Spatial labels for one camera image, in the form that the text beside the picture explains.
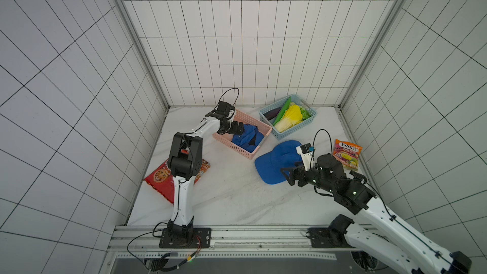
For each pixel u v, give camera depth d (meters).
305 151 0.63
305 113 1.06
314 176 0.62
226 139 0.95
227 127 0.89
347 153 0.95
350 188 0.53
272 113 1.11
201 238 0.72
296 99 1.19
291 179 0.65
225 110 0.83
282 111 1.10
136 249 0.72
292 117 1.04
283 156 0.91
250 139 0.97
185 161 0.56
